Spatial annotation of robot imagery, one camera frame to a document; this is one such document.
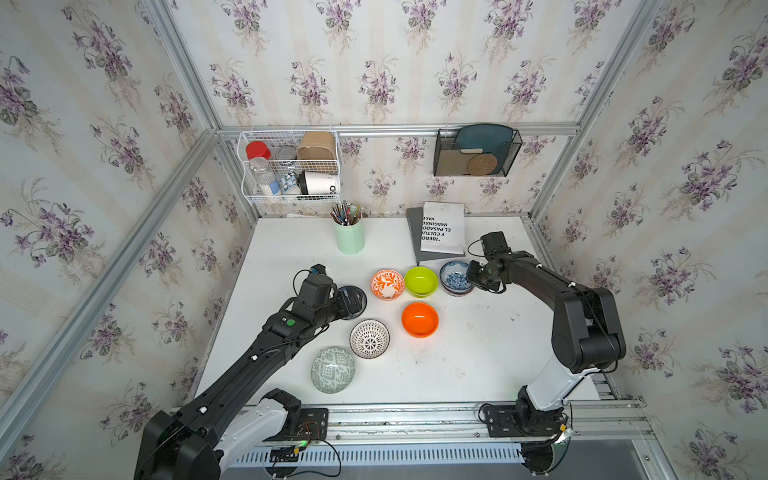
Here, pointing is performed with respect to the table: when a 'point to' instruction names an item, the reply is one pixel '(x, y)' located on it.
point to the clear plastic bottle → (261, 176)
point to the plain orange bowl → (419, 319)
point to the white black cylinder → (311, 183)
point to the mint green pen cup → (350, 239)
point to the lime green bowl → (421, 282)
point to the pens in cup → (346, 213)
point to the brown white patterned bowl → (369, 339)
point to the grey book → (415, 220)
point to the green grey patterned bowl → (332, 370)
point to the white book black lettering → (443, 227)
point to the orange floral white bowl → (388, 284)
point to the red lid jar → (255, 149)
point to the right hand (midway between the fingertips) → (471, 279)
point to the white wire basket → (294, 166)
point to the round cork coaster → (482, 164)
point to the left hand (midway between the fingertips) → (356, 302)
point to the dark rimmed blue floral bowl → (352, 301)
